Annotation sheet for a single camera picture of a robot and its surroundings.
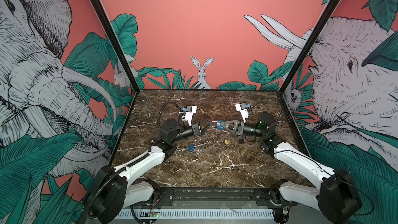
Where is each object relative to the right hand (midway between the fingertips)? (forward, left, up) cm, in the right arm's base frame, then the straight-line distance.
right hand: (221, 126), depth 67 cm
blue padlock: (+1, +1, -1) cm, 2 cm away
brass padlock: (+7, -7, -29) cm, 31 cm away
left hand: (+1, +3, 0) cm, 3 cm away
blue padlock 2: (+2, +15, -28) cm, 32 cm away
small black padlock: (+7, -15, -28) cm, 33 cm away
